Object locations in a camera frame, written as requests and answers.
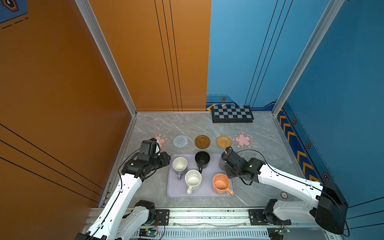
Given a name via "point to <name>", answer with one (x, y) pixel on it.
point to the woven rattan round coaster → (223, 142)
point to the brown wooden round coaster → (202, 141)
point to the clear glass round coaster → (180, 141)
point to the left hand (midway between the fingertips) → (168, 156)
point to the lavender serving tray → (175, 188)
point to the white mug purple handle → (179, 164)
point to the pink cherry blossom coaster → (243, 140)
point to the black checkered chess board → (221, 114)
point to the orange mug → (220, 184)
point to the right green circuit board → (275, 233)
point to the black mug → (202, 158)
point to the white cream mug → (193, 179)
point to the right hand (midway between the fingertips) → (228, 168)
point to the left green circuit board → (148, 232)
